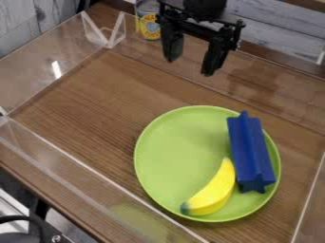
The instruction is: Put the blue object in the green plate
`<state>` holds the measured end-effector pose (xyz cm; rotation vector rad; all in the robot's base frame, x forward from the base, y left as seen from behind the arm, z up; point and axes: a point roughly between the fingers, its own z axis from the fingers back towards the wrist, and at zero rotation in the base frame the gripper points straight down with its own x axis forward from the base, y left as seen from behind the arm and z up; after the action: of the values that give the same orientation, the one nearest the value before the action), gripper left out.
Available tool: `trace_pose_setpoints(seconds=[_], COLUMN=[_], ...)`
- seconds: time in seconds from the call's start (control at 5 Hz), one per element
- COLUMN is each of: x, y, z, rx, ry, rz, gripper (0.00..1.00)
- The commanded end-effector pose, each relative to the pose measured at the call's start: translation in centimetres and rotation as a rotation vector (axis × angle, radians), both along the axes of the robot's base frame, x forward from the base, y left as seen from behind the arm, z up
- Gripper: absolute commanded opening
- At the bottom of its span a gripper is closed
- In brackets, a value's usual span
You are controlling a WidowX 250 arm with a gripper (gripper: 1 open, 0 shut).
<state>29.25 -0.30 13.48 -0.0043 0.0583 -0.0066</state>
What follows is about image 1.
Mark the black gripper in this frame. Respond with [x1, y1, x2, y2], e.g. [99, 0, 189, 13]
[158, 0, 245, 77]

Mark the blue star-shaped block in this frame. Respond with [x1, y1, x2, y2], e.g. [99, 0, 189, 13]
[227, 111, 277, 194]

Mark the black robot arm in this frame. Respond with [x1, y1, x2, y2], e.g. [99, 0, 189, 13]
[157, 0, 246, 77]

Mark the green plate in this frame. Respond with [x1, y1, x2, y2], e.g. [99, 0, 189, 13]
[134, 105, 282, 222]

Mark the yellow labelled tin can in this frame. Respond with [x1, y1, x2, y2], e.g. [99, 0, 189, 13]
[135, 0, 161, 41]

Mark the yellow toy banana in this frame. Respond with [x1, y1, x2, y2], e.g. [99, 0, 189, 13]
[181, 158, 237, 216]

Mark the clear acrylic enclosure wall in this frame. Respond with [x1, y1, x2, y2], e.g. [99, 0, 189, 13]
[0, 7, 325, 243]

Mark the black cable lower left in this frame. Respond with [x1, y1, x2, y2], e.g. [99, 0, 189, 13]
[0, 215, 64, 243]

